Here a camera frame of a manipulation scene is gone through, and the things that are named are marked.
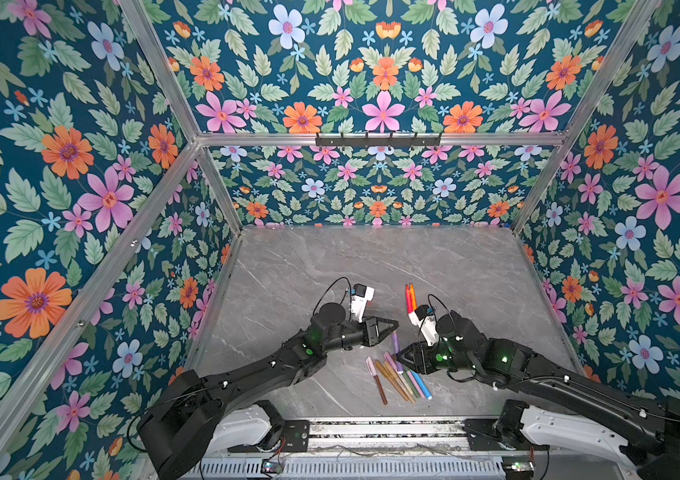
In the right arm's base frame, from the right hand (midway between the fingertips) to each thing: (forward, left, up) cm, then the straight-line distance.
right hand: (398, 357), depth 70 cm
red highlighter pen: (+26, -7, -16) cm, 31 cm away
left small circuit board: (-20, +31, -17) cm, 40 cm away
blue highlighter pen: (-2, -8, -16) cm, 18 cm away
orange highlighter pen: (+27, -8, -15) cm, 32 cm away
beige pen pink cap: (0, -2, -16) cm, 16 cm away
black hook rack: (+61, +3, +22) cm, 65 cm away
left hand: (+5, -1, +6) cm, 8 cm away
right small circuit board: (-20, -29, -17) cm, 39 cm away
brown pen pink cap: (+2, +6, -16) cm, 17 cm away
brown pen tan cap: (-5, -3, -17) cm, 18 cm away
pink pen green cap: (-1, -6, -16) cm, 18 cm away
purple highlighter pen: (+2, 0, 0) cm, 2 cm away
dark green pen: (-1, -5, -16) cm, 17 cm away
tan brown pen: (0, -1, -16) cm, 16 cm away
